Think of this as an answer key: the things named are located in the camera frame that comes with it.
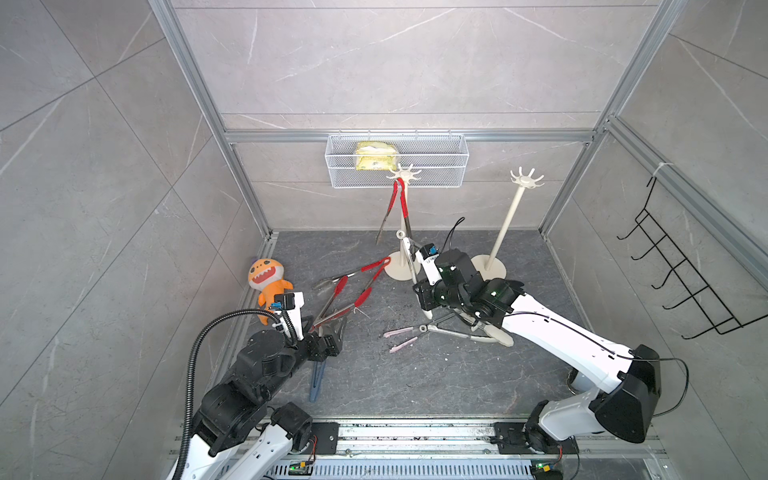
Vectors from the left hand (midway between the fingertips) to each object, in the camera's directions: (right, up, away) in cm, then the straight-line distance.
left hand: (331, 315), depth 64 cm
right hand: (+20, +5, +12) cm, 24 cm away
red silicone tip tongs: (-4, +3, +38) cm, 38 cm away
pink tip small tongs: (+13, -12, +28) cm, 33 cm away
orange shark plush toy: (-28, +6, +33) cm, 44 cm away
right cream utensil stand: (+49, +9, +43) cm, 65 cm away
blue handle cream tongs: (-8, -21, +20) cm, 30 cm away
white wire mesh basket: (+31, +46, +37) cm, 67 cm away
